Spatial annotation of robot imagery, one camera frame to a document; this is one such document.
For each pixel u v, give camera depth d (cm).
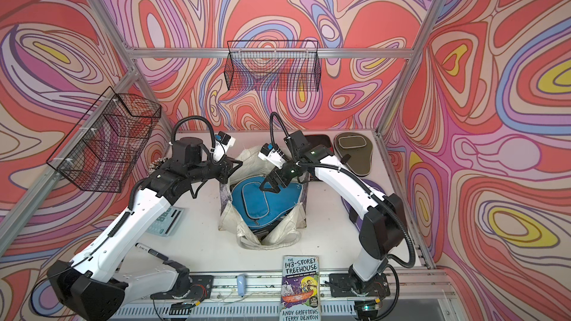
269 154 69
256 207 78
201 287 73
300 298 69
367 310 70
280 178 68
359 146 111
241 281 72
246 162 74
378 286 72
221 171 63
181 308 72
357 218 49
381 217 44
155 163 85
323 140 115
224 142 62
